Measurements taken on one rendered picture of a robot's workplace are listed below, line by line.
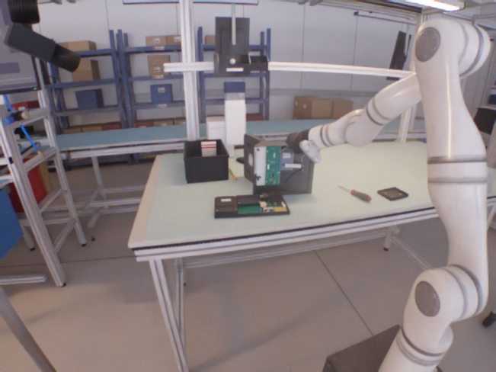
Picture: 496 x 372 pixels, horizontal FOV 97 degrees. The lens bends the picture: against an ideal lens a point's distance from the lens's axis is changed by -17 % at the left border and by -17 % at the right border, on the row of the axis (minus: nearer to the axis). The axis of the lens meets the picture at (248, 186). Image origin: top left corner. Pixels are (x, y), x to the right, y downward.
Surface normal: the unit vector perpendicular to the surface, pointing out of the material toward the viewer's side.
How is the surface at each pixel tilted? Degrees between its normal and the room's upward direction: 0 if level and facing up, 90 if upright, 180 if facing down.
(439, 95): 87
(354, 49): 90
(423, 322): 92
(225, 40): 98
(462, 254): 107
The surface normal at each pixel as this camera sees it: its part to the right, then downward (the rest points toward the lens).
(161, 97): 0.22, 0.40
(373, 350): 0.00, -0.91
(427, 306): -0.98, 0.11
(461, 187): -0.55, 0.12
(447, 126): -0.86, 0.06
